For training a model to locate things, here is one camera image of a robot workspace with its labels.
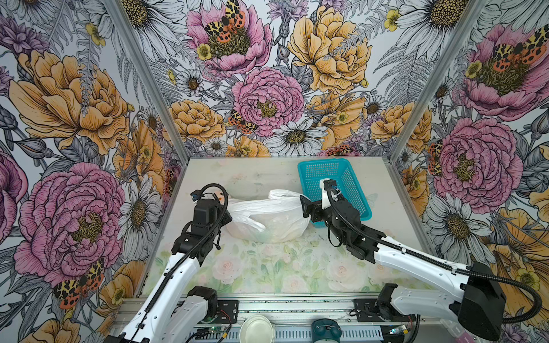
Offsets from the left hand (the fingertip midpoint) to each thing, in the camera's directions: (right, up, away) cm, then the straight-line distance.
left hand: (223, 214), depth 80 cm
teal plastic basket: (+54, +10, +24) cm, 60 cm away
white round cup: (+13, -36, -9) cm, 40 cm away
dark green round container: (+35, -32, -16) cm, 50 cm away
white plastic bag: (+21, -2, +5) cm, 22 cm away
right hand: (+32, +6, -3) cm, 33 cm away
